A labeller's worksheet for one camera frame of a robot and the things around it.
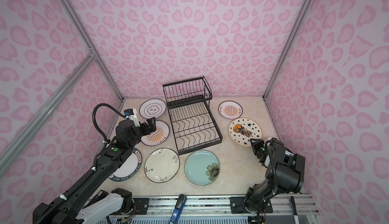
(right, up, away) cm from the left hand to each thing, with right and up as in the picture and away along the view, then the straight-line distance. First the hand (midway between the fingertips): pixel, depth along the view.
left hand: (148, 117), depth 78 cm
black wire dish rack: (+22, -7, +22) cm, 33 cm away
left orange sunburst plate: (0, -13, +20) cm, 24 cm away
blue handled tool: (+17, -40, -9) cm, 45 cm away
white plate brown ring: (-9, +5, +35) cm, 37 cm away
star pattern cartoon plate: (+54, -9, +22) cm, 60 cm away
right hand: (+58, -14, +14) cm, 62 cm away
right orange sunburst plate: (+49, +4, +35) cm, 61 cm away
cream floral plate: (+5, -27, +8) cm, 29 cm away
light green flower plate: (+28, -28, +6) cm, 40 cm away
